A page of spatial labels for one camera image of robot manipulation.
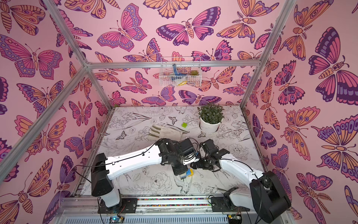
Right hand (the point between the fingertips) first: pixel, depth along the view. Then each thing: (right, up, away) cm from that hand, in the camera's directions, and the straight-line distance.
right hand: (196, 164), depth 84 cm
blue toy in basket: (-12, +57, +9) cm, 59 cm away
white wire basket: (-10, +60, +10) cm, 61 cm away
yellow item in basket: (-8, +50, +2) cm, 51 cm away
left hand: (-7, +2, -12) cm, 14 cm away
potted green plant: (+10, +29, +6) cm, 32 cm away
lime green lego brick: (-7, +23, +24) cm, 34 cm away
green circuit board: (-42, -24, -14) cm, 50 cm away
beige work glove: (-21, +19, +19) cm, 34 cm away
